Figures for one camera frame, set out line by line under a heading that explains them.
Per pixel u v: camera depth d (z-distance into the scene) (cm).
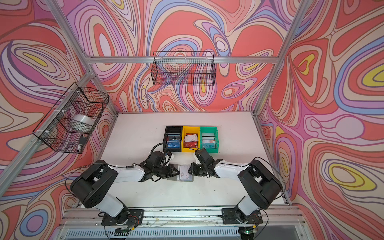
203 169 70
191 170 84
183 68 97
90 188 45
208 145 99
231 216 74
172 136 102
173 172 83
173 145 99
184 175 86
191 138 102
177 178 85
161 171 77
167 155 84
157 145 73
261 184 45
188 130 100
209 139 102
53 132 67
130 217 73
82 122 70
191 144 99
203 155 71
